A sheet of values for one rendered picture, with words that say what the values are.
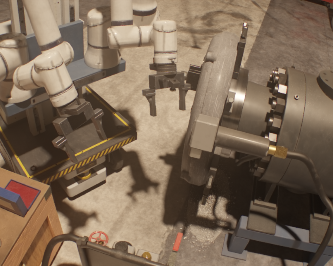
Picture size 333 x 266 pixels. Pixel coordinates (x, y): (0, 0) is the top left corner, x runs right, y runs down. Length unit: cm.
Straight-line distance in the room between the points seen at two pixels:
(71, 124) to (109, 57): 65
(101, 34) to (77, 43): 18
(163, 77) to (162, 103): 142
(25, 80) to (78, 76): 55
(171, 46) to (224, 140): 39
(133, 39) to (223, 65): 36
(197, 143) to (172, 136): 116
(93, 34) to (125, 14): 34
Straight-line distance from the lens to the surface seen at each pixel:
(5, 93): 149
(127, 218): 188
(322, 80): 150
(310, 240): 172
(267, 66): 355
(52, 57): 99
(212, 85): 128
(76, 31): 168
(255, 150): 121
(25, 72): 108
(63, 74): 101
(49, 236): 164
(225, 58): 134
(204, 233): 186
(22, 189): 145
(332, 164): 148
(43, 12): 115
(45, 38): 116
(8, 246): 131
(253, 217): 167
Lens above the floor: 155
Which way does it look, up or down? 42 degrees down
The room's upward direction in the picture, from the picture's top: 7 degrees clockwise
